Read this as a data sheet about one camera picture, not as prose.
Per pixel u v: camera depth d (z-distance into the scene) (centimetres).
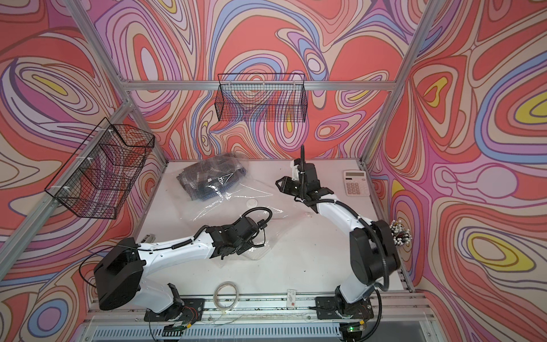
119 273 42
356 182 108
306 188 68
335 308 72
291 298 75
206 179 105
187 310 72
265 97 97
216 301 76
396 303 76
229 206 101
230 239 64
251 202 101
